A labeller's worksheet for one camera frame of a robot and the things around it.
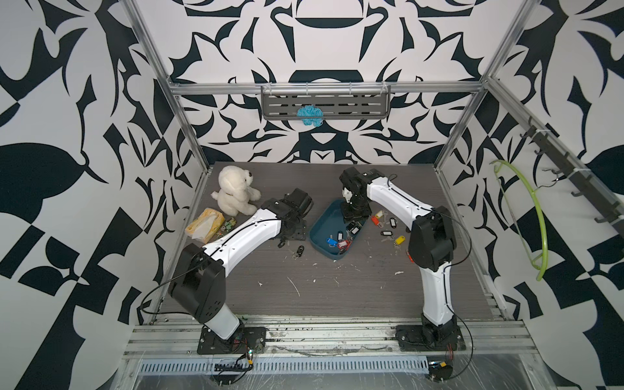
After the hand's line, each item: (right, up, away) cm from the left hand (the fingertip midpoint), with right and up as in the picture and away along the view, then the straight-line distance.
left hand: (290, 227), depth 86 cm
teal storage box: (+14, -1, +11) cm, 18 cm away
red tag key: (+34, 0, +15) cm, 37 cm away
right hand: (+21, +3, +7) cm, 23 cm away
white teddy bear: (-21, +11, +6) cm, 24 cm away
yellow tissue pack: (-34, -1, +10) cm, 35 cm away
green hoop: (+70, +6, -8) cm, 71 cm away
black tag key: (+36, -4, +11) cm, 38 cm away
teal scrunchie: (+7, +42, +5) cm, 43 cm away
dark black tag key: (+3, -10, +8) cm, 13 cm away
